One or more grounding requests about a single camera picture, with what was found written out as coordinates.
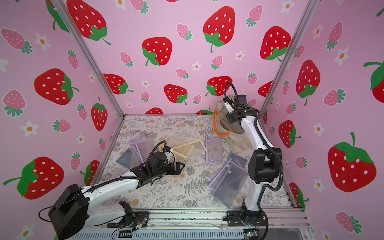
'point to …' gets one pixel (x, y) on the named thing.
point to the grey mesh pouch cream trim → (235, 127)
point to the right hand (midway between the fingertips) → (231, 112)
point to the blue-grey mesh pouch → (238, 160)
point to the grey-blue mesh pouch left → (125, 159)
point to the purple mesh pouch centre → (213, 147)
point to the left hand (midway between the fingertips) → (180, 165)
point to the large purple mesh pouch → (227, 182)
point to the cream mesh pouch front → (189, 149)
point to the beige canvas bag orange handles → (237, 141)
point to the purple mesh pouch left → (142, 145)
